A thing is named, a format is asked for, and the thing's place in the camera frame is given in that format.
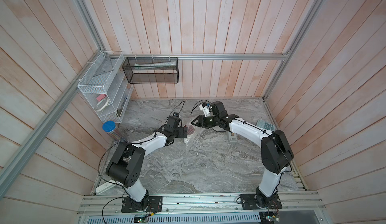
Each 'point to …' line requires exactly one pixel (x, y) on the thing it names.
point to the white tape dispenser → (232, 137)
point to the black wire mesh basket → (152, 70)
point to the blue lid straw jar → (109, 126)
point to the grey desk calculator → (266, 125)
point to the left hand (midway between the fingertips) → (179, 131)
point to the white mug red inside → (190, 129)
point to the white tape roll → (103, 108)
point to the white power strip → (103, 188)
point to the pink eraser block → (100, 97)
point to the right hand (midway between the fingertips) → (193, 123)
